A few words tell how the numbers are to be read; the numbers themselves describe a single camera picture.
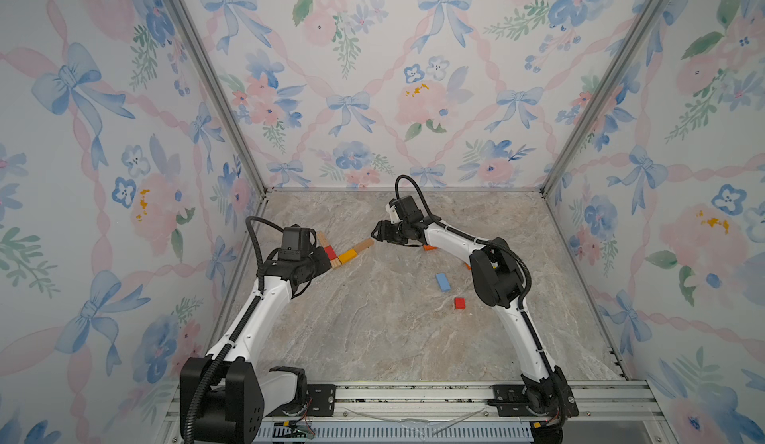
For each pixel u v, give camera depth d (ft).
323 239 3.42
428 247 2.58
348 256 3.31
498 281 2.03
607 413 2.41
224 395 1.28
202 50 2.67
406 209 2.75
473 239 2.15
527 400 2.17
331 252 3.39
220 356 1.34
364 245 3.40
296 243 2.10
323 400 2.42
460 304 2.96
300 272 1.99
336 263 3.20
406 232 2.70
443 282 3.10
